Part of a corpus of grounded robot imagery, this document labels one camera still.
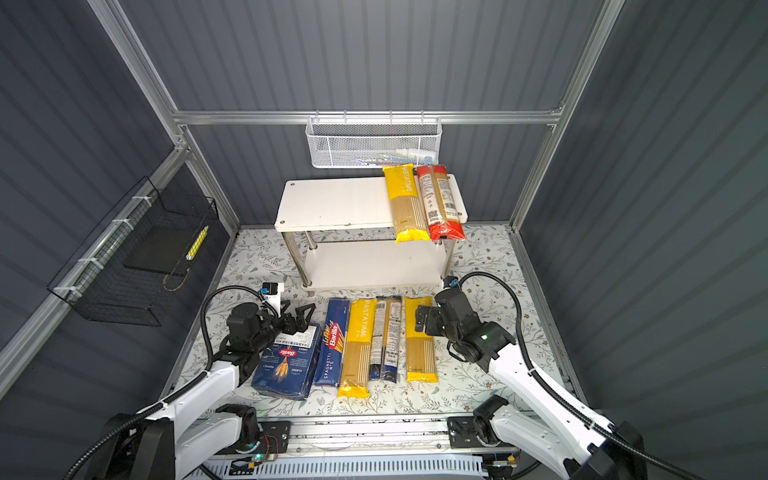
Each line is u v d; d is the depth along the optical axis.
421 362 0.84
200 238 0.80
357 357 0.84
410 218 0.71
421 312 0.71
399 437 0.75
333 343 0.86
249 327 0.66
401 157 0.91
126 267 0.71
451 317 0.60
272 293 0.74
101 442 0.39
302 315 0.77
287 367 0.79
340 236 1.19
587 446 0.40
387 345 0.87
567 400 0.43
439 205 0.74
